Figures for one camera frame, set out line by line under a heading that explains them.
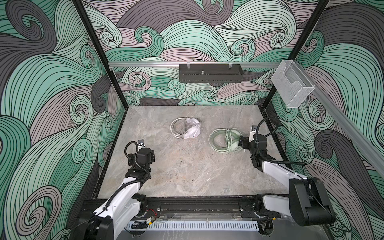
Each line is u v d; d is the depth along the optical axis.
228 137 0.94
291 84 0.80
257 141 0.66
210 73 0.97
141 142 0.73
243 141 0.80
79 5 0.70
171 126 1.04
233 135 0.93
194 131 0.94
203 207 0.75
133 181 0.55
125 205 0.46
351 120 0.60
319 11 0.73
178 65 0.92
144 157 0.64
